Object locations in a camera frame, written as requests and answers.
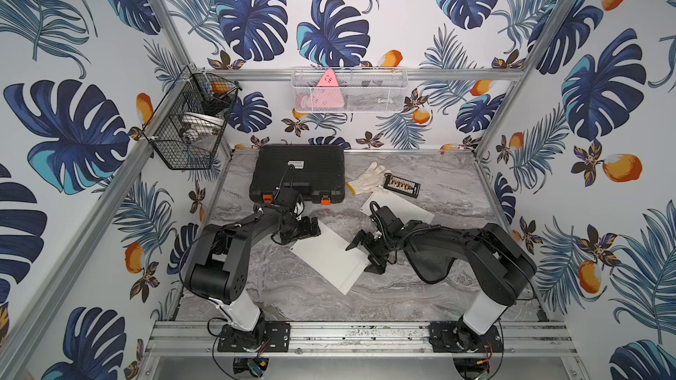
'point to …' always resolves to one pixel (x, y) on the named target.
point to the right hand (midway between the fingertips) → (353, 256)
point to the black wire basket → (194, 91)
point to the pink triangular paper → (327, 93)
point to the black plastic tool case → (318, 171)
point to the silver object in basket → (198, 126)
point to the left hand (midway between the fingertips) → (309, 232)
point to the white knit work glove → (371, 180)
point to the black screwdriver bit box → (401, 186)
